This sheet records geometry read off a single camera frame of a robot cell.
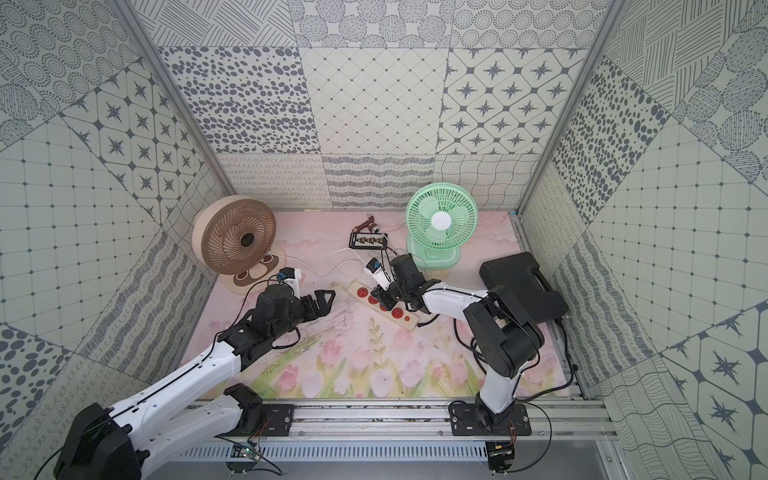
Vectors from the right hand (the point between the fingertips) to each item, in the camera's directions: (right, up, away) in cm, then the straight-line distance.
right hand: (378, 294), depth 92 cm
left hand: (-15, +4, -11) cm, 19 cm away
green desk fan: (+19, +24, -5) cm, 31 cm away
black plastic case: (+47, +4, +3) cm, 47 cm away
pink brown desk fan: (-39, +17, -12) cm, 45 cm away
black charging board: (-4, +16, +18) cm, 25 cm away
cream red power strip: (-5, 0, +3) cm, 6 cm away
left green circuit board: (-31, -35, -22) cm, 52 cm away
